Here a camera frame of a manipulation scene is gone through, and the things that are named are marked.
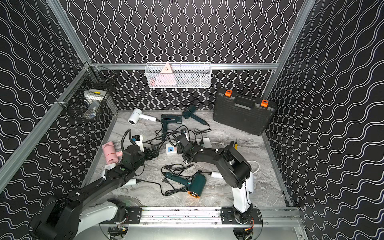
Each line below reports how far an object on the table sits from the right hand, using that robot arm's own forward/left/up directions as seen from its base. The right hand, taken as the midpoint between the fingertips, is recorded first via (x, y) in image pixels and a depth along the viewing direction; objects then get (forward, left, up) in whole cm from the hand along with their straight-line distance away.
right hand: (182, 144), depth 97 cm
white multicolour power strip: (-2, +8, -2) cm, 8 cm away
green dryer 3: (-25, -9, +1) cm, 27 cm away
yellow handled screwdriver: (+2, -35, -4) cm, 36 cm away
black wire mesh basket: (+6, +56, +33) cm, 65 cm away
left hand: (-7, +16, +10) cm, 20 cm away
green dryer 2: (+28, -4, +2) cm, 28 cm away
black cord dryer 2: (+6, +17, -2) cm, 18 cm away
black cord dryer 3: (-29, +5, -4) cm, 29 cm away
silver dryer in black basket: (+10, +47, +30) cm, 57 cm away
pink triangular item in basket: (+24, +10, +32) cm, 42 cm away
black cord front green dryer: (-14, -1, -3) cm, 15 cm away
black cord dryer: (+11, -10, 0) cm, 14 cm away
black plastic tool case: (+14, -39, +15) cm, 44 cm away
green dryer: (+22, +13, +2) cm, 25 cm away
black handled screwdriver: (+4, -33, -4) cm, 33 cm away
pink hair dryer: (-10, +43, +2) cm, 44 cm away
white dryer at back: (+25, +36, +2) cm, 44 cm away
